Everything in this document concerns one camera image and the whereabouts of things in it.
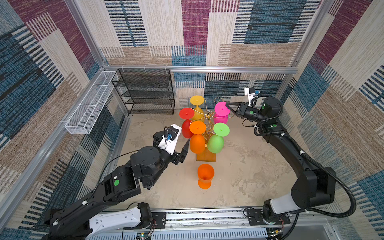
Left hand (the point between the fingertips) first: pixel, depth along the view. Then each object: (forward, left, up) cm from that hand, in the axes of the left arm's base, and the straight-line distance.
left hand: (179, 133), depth 55 cm
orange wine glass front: (+8, -7, -17) cm, 20 cm away
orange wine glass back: (-3, -11, -29) cm, 31 cm away
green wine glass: (+7, -16, -17) cm, 24 cm away
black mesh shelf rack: (+57, +29, -26) cm, 69 cm away
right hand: (+19, -21, -5) cm, 29 cm away
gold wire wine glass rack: (+18, -13, -11) cm, 25 cm away
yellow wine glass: (+27, -7, -9) cm, 29 cm away
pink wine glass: (+19, -19, -7) cm, 27 cm away
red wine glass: (+18, -2, -9) cm, 20 cm away
